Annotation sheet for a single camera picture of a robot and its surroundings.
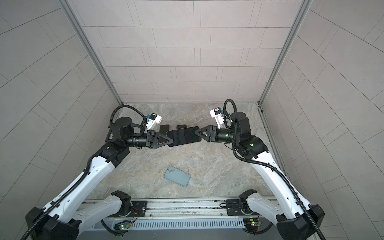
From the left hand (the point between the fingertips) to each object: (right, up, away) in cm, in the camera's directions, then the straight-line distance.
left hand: (172, 144), depth 59 cm
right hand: (+11, +3, +3) cm, 11 cm away
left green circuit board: (-21, -37, +5) cm, 43 cm away
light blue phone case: (-1, -23, +24) cm, 33 cm away
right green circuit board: (+37, -38, +9) cm, 54 cm away
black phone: (-2, +3, +43) cm, 44 cm away
